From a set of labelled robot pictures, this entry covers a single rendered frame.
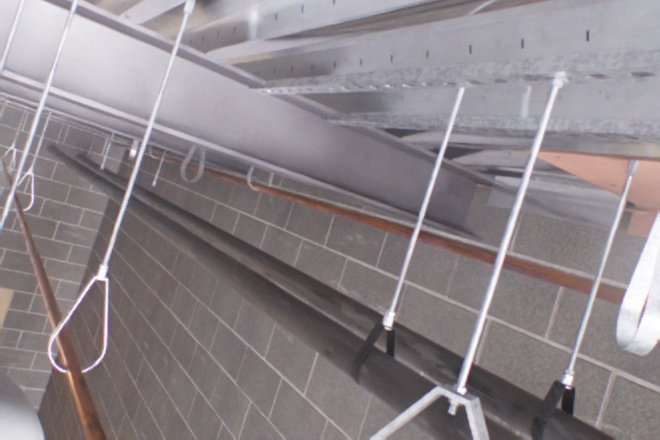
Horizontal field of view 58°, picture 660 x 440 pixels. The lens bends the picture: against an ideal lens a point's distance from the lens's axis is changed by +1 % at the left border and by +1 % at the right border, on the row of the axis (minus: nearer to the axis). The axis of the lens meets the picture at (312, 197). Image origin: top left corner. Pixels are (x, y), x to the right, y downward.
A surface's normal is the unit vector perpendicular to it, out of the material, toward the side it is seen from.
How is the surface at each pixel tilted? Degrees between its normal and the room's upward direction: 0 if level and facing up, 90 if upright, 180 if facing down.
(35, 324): 90
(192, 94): 90
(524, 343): 90
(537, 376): 90
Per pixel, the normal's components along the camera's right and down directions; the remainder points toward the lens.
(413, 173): 0.48, 0.14
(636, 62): -0.82, -0.28
